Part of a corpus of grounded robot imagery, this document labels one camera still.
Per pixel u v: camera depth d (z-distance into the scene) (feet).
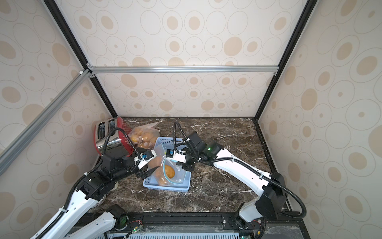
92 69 2.94
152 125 3.09
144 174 2.05
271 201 1.28
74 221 1.44
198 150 1.82
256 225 2.39
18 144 1.76
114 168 1.68
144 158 1.85
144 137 2.90
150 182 2.86
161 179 2.46
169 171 2.66
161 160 2.31
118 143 2.78
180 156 2.04
